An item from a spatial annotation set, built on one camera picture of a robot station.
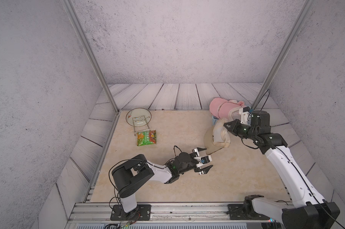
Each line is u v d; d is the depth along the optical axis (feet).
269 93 3.44
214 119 3.43
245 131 2.02
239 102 3.66
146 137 3.24
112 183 1.62
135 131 3.43
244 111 2.23
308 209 1.21
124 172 1.58
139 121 3.32
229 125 2.39
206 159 2.16
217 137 2.45
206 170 2.43
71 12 2.35
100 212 2.43
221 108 3.62
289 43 2.71
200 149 2.54
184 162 2.11
